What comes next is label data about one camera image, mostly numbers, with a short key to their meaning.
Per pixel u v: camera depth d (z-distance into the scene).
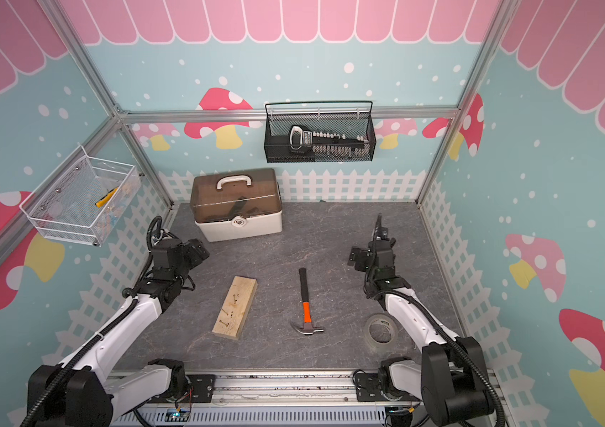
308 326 0.85
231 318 0.84
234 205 0.94
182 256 0.66
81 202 0.74
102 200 0.75
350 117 0.92
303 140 0.88
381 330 0.85
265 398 0.74
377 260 0.64
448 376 0.41
